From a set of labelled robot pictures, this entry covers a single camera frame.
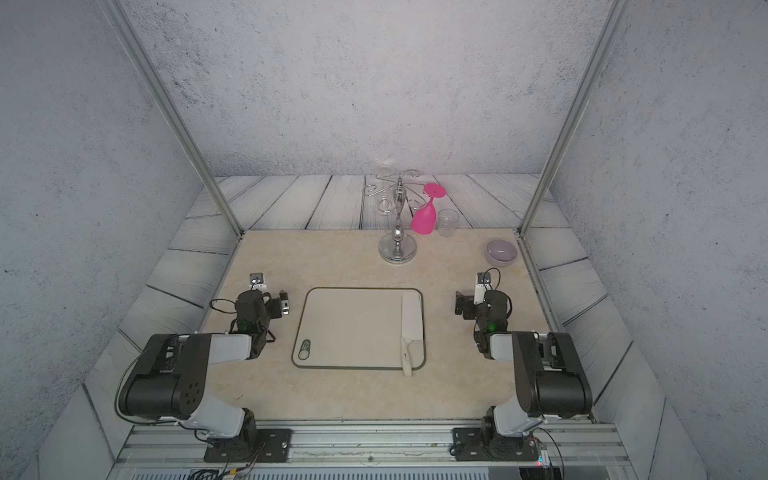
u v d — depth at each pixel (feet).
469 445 2.35
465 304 2.80
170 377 1.50
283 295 2.91
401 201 3.15
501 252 3.56
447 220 3.91
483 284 2.65
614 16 2.33
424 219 3.36
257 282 2.67
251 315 2.40
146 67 2.57
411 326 3.07
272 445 2.39
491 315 2.40
